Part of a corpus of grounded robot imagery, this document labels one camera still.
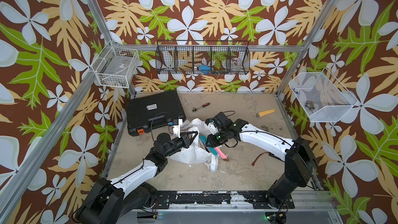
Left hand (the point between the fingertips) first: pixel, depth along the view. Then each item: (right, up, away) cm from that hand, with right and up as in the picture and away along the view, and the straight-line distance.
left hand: (198, 131), depth 76 cm
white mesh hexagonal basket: (+65, +18, +4) cm, 68 cm away
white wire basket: (-46, +36, +10) cm, 59 cm away
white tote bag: (-2, -12, +1) cm, 12 cm away
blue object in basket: (+4, +36, +19) cm, 41 cm away
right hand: (+4, -7, +6) cm, 10 cm away
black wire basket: (+3, +44, +22) cm, 50 cm away
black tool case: (-33, +9, +25) cm, 42 cm away
